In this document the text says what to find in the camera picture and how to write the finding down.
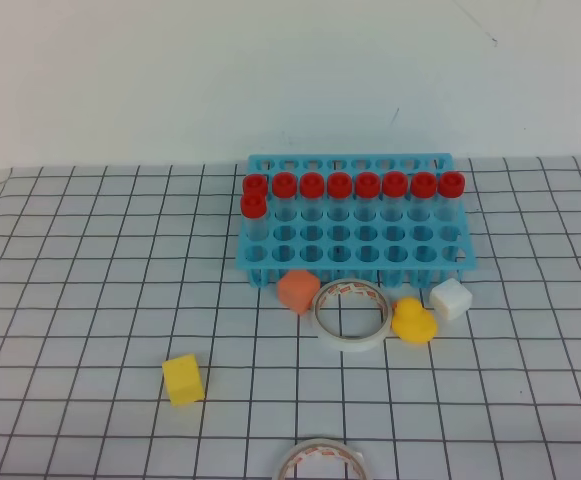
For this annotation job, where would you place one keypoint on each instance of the yellow foam cube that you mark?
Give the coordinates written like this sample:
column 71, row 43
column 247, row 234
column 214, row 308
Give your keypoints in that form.
column 182, row 380

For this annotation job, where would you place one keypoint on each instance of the orange foam cube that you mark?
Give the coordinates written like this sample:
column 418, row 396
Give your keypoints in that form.
column 296, row 290

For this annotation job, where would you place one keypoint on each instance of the checkered white table cloth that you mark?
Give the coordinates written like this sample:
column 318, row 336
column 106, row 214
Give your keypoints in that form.
column 108, row 272

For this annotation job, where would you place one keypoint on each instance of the blue test tube rack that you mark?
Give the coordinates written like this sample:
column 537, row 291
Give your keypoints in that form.
column 400, row 244

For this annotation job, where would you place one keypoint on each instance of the white tape roll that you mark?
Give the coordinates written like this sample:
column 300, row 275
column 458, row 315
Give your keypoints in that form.
column 359, row 288

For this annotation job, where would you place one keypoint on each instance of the white foam cube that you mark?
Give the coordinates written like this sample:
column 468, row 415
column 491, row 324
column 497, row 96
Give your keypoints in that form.
column 450, row 299

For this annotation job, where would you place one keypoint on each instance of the red-capped test tube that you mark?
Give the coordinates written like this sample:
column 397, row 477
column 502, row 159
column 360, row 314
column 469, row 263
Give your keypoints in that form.
column 254, row 211

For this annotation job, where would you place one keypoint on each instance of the yellow rubber duck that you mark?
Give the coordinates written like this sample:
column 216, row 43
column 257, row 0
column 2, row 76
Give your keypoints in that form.
column 412, row 323

